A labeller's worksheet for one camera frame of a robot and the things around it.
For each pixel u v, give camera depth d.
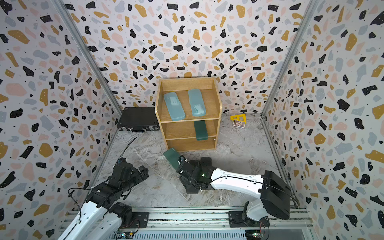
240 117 1.20
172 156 0.85
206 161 0.96
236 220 0.73
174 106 0.80
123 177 0.58
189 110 0.79
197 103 0.82
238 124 1.13
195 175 0.59
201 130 0.89
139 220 0.73
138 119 1.21
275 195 0.42
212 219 0.76
